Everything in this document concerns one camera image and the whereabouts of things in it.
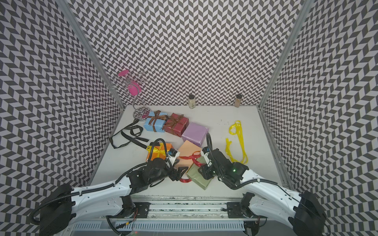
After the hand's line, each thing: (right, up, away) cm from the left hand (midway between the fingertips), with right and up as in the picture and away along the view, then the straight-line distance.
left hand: (182, 165), depth 78 cm
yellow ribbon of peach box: (+38, +21, +29) cm, 52 cm away
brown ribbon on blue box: (-20, +28, +25) cm, 43 cm away
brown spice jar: (+40, +39, +37) cm, 66 cm away
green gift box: (+8, -6, 0) cm, 10 cm away
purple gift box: (+7, +16, +17) cm, 24 cm away
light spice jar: (+4, +38, +35) cm, 52 cm away
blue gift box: (-18, +21, +21) cm, 35 cm away
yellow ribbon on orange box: (-16, +7, +9) cm, 20 cm away
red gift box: (-6, +21, +21) cm, 30 cm away
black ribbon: (-36, +16, +26) cm, 47 cm away
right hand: (+11, -3, 0) cm, 11 cm away
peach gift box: (+1, +6, +12) cm, 13 cm away
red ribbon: (+5, +2, +7) cm, 9 cm away
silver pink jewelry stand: (-40, +53, +29) cm, 72 cm away
